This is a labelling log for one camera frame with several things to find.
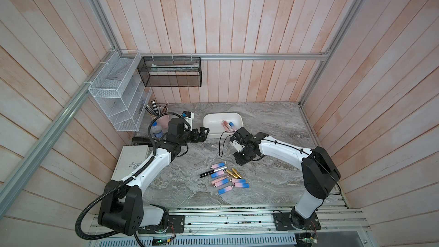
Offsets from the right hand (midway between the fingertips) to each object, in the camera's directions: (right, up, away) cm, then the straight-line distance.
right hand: (238, 160), depth 89 cm
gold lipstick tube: (-1, -6, -1) cm, 7 cm away
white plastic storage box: (-14, +21, +19) cm, 31 cm away
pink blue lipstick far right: (+1, -11, -5) cm, 13 cm away
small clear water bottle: (-45, +15, +5) cm, 48 cm away
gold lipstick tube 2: (-6, -6, -1) cm, 8 cm away
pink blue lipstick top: (-11, -4, +1) cm, 12 cm away
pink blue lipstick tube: (-2, +18, +18) cm, 26 cm away
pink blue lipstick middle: (-13, -7, -2) cm, 15 cm away
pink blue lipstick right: (0, -10, -4) cm, 10 cm away
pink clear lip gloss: (-6, +18, +18) cm, 26 cm away
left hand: (-19, +15, -5) cm, 25 cm away
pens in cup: (-49, +27, +14) cm, 58 cm away
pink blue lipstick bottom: (-8, -13, -7) cm, 17 cm away
